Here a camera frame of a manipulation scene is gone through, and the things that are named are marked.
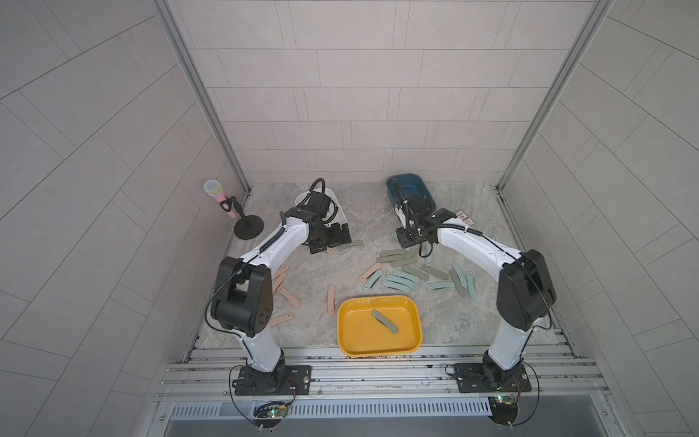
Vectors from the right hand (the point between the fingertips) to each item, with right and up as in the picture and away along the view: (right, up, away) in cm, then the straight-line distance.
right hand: (402, 236), depth 91 cm
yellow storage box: (-9, -26, -10) cm, 29 cm away
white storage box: (-22, +6, +11) cm, 26 cm away
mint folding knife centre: (-10, -14, -2) cm, 18 cm away
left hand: (-19, -1, -2) cm, 20 cm away
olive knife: (-9, -24, -9) cm, 27 cm away
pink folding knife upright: (-23, -19, -6) cm, 31 cm away
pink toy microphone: (-60, +16, -7) cm, 62 cm away
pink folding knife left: (-35, -20, -7) cm, 41 cm away
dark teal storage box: (+8, +19, +25) cm, 32 cm away
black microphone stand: (-57, +2, +10) cm, 58 cm away
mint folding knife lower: (-2, -16, -2) cm, 17 cm away
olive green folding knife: (-17, -4, +8) cm, 19 cm away
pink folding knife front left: (-39, -25, -9) cm, 47 cm away
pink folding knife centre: (-11, -12, 0) cm, 16 cm away
